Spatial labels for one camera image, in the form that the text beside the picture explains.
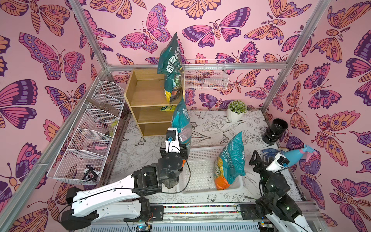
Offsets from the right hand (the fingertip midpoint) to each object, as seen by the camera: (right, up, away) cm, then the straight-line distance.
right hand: (261, 154), depth 73 cm
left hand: (-40, +11, -12) cm, 43 cm away
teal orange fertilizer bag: (-16, -5, -1) cm, 17 cm away
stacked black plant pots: (+22, +13, +21) cm, 33 cm away
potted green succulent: (-3, +25, +28) cm, 38 cm away
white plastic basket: (-31, -16, +14) cm, 38 cm away
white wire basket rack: (-88, -3, -1) cm, 89 cm away
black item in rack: (-81, -9, -4) cm, 81 cm away
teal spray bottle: (+23, -3, +8) cm, 25 cm away
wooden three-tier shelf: (-62, +33, +13) cm, 71 cm away
